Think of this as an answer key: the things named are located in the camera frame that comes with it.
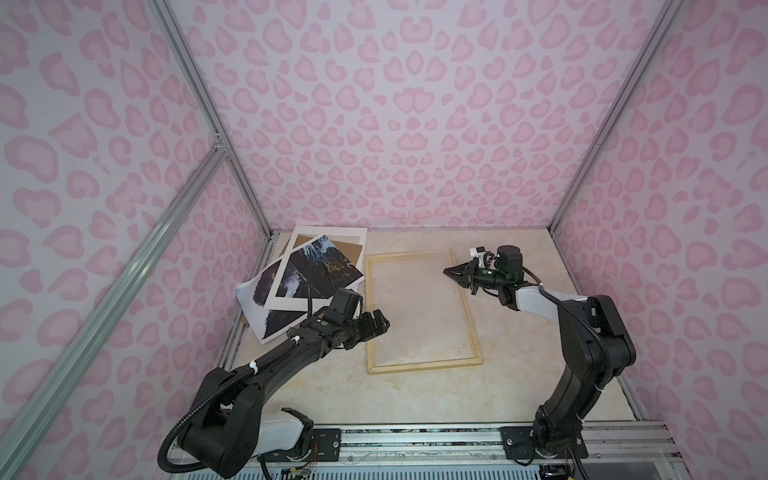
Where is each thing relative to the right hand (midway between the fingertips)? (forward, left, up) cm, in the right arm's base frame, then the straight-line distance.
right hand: (449, 268), depth 87 cm
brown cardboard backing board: (+24, +34, -18) cm, 45 cm away
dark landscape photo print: (+12, +45, -18) cm, 50 cm away
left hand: (-14, +19, -8) cm, 25 cm away
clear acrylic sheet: (-3, +6, -17) cm, 18 cm away
